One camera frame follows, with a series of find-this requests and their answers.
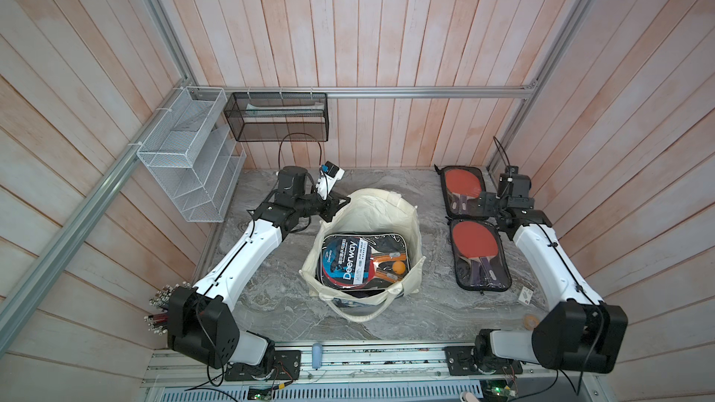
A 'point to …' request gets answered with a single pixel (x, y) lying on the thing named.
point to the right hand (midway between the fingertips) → (501, 197)
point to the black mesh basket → (278, 116)
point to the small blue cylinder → (317, 355)
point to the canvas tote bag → (368, 211)
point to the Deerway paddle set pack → (364, 261)
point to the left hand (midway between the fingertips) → (347, 202)
